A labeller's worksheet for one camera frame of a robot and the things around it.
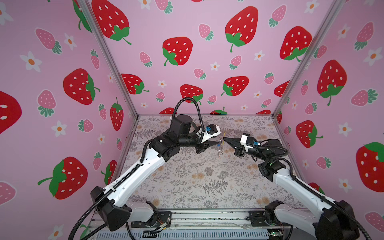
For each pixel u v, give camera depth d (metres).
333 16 0.71
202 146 0.57
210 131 0.52
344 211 0.40
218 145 0.69
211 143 0.57
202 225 0.73
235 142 0.61
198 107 0.51
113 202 0.38
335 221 0.39
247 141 0.53
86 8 0.68
